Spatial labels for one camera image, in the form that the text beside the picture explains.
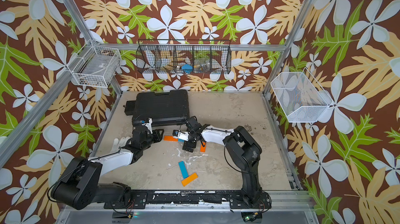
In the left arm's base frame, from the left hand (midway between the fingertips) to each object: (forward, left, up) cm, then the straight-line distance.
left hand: (162, 128), depth 91 cm
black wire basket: (+39, -22, +23) cm, 50 cm away
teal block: (-9, -12, +2) cm, 15 cm away
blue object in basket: (+31, -14, +20) cm, 40 cm away
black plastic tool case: (+18, +4, -4) cm, 18 cm away
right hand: (-3, -14, -8) cm, 16 cm away
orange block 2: (-26, -17, -7) cm, 32 cm away
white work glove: (-7, +27, -8) cm, 29 cm away
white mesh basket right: (+7, -76, +19) cm, 79 cm away
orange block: (-10, -24, -8) cm, 27 cm away
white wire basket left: (+25, +36, +26) cm, 50 cm away
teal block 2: (-21, -14, -8) cm, 26 cm away
